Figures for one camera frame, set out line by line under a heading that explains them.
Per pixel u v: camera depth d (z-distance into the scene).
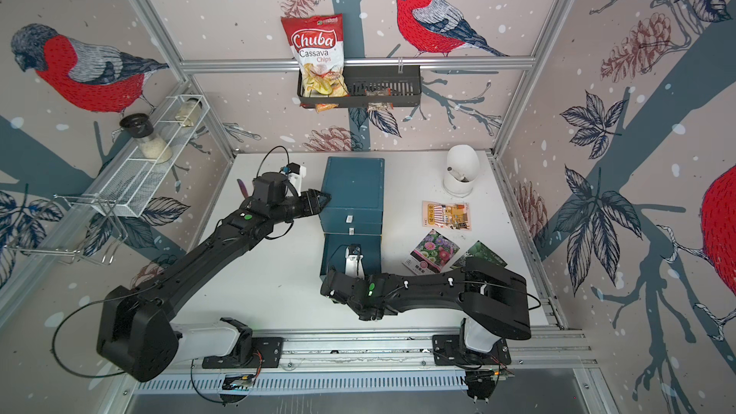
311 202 0.71
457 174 0.98
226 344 0.62
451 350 0.73
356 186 0.83
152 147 0.74
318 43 0.81
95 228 0.67
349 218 0.79
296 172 0.74
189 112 0.85
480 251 0.92
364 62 0.95
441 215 1.01
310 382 0.70
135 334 0.39
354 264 0.73
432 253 0.92
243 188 1.10
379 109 1.02
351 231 0.85
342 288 0.59
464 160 1.01
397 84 0.95
